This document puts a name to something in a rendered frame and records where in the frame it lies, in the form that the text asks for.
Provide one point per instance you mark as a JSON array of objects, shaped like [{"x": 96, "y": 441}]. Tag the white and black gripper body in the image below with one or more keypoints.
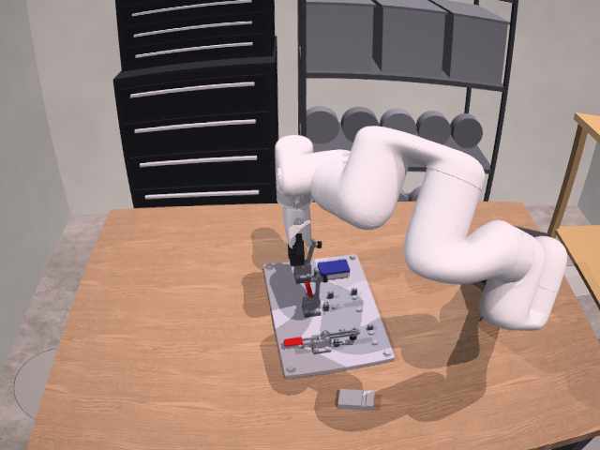
[{"x": 297, "y": 220}]

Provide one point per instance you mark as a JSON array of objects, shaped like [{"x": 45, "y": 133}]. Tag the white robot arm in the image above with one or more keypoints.
[{"x": 365, "y": 195}]

